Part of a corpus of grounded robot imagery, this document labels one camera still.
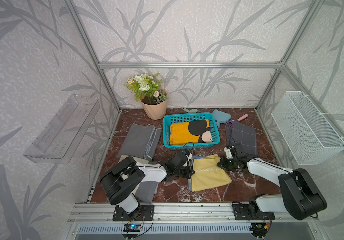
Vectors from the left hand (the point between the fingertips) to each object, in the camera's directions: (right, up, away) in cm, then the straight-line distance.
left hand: (194, 173), depth 86 cm
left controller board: (-31, -21, -15) cm, 40 cm away
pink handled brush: (+41, +33, +30) cm, 60 cm away
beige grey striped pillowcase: (-26, -7, -7) cm, 28 cm away
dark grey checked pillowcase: (+32, +22, +17) cm, 42 cm away
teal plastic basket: (-17, +32, +18) cm, 40 cm away
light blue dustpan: (+24, +33, +33) cm, 53 cm away
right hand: (+14, +4, +5) cm, 15 cm away
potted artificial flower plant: (-27, +49, +6) cm, 57 cm away
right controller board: (+30, -23, -14) cm, 40 cm away
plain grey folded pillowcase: (-35, +17, +14) cm, 41 cm away
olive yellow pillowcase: (+7, 0, -1) cm, 7 cm away
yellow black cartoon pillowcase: (+2, +23, +17) cm, 29 cm away
